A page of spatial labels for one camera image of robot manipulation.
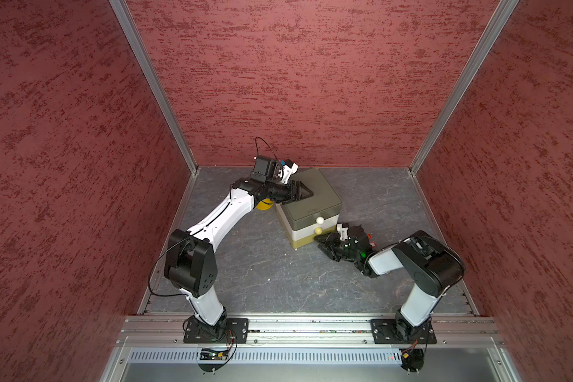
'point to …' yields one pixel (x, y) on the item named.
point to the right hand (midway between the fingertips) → (314, 244)
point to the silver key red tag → (372, 243)
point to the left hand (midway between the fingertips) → (305, 200)
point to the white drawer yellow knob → (311, 231)
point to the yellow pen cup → (265, 204)
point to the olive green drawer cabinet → (325, 199)
